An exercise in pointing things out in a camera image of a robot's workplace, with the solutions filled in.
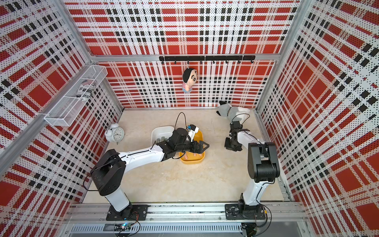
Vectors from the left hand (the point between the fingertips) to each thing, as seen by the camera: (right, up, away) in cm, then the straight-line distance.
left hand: (205, 144), depth 83 cm
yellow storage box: (-9, -10, +10) cm, 17 cm away
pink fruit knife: (-11, -5, -7) cm, 14 cm away
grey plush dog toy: (+21, +19, +19) cm, 34 cm away
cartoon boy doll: (-10, +40, +7) cm, 42 cm away
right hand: (+17, -3, +13) cm, 22 cm away
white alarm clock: (-59, +5, +12) cm, 60 cm away
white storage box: (-32, +6, +21) cm, 39 cm away
